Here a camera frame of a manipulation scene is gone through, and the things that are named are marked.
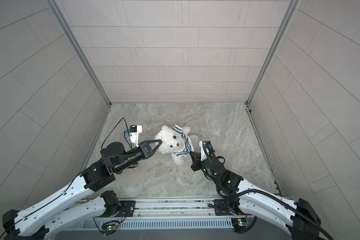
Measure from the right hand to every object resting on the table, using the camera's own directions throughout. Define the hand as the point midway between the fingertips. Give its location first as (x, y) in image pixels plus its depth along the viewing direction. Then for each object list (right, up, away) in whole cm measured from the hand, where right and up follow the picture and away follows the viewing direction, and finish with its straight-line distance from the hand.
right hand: (189, 155), depth 75 cm
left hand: (-10, +9, -15) cm, 20 cm away
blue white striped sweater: (0, +6, -3) cm, 7 cm away
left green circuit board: (-34, -28, -11) cm, 45 cm away
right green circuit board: (+23, -30, -7) cm, 39 cm away
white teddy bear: (-7, +9, -13) cm, 17 cm away
